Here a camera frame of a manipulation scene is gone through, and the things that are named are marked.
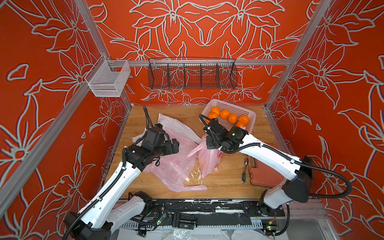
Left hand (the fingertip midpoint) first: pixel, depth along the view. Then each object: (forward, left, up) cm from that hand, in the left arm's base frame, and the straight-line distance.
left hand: (172, 143), depth 74 cm
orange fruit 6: (+27, -42, -15) cm, 52 cm away
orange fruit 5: (+32, -45, -15) cm, 57 cm away
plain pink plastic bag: (-6, 0, -18) cm, 19 cm away
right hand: (+5, -19, -2) cm, 20 cm away
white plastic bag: (+12, -5, -15) cm, 20 cm away
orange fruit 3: (+34, -23, -15) cm, 44 cm away
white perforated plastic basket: (+41, -19, -11) cm, 46 cm away
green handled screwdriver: (-6, -40, -20) cm, 45 cm away
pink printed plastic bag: (-4, -19, -7) cm, 21 cm away
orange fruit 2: (+36, -32, -15) cm, 50 cm away
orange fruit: (+39, -26, -14) cm, 49 cm away
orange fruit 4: (+32, -37, -14) cm, 51 cm away
